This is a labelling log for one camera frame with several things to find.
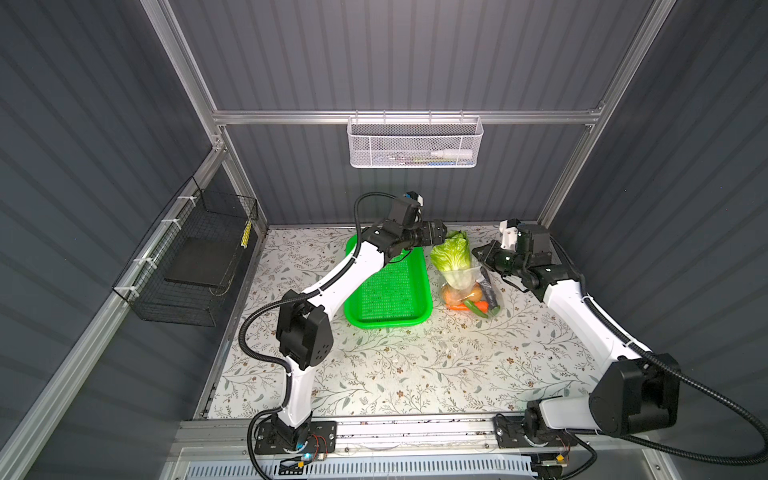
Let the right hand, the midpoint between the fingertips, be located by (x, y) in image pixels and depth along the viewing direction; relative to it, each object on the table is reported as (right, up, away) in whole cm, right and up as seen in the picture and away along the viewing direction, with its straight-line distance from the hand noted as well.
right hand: (476, 251), depth 82 cm
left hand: (-11, +6, +2) cm, 13 cm away
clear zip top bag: (+3, -18, +11) cm, 21 cm away
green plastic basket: (-21, -15, +18) cm, 31 cm away
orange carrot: (+6, -17, +12) cm, 22 cm away
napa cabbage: (-6, -2, +1) cm, 7 cm away
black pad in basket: (-70, -2, -9) cm, 71 cm away
